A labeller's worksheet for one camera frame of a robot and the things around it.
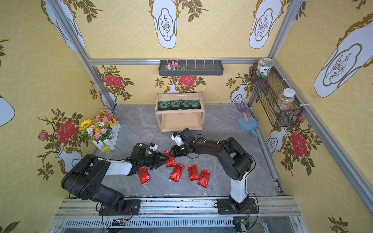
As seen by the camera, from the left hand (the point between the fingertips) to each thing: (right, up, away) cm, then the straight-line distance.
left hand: (165, 158), depth 89 cm
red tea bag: (-11, -8, -6) cm, 15 cm away
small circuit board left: (-21, -28, -16) cm, 38 cm away
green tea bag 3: (+13, +33, +3) cm, 36 cm away
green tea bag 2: (+6, +33, +3) cm, 34 cm away
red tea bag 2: (+4, -2, -2) cm, 4 cm away
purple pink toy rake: (+59, +32, +30) cm, 74 cm away
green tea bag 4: (+19, +34, +3) cm, 39 cm away
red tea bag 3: (+8, -7, -5) cm, 12 cm away
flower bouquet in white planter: (-36, +18, -4) cm, 40 cm away
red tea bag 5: (+23, -9, -8) cm, 26 cm away
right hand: (+6, +5, +2) cm, 8 cm away
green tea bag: (-1, +33, +3) cm, 33 cm away
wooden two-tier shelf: (+6, +23, +20) cm, 31 cm away
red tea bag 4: (+17, -7, -6) cm, 19 cm away
